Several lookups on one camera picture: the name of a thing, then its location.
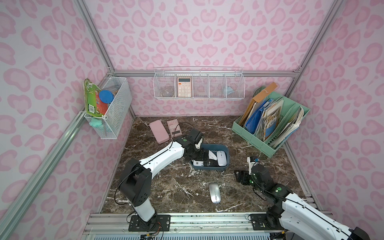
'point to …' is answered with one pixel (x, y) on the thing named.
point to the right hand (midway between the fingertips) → (239, 171)
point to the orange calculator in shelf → (184, 87)
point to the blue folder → (251, 123)
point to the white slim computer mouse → (221, 158)
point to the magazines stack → (270, 117)
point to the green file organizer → (289, 109)
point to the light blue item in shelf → (229, 90)
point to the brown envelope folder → (257, 98)
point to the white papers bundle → (292, 129)
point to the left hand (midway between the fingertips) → (202, 154)
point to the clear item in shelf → (167, 93)
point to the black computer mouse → (212, 163)
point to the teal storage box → (212, 147)
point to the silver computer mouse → (215, 193)
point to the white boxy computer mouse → (197, 163)
